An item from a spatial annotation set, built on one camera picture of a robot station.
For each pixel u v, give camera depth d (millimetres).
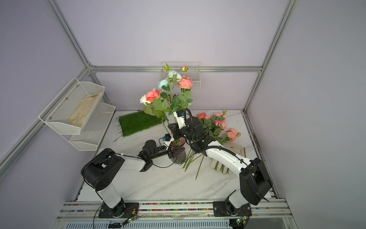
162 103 691
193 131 589
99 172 478
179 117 674
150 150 703
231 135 974
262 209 754
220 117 1099
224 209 732
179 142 813
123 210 717
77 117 757
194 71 946
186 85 688
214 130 1041
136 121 1077
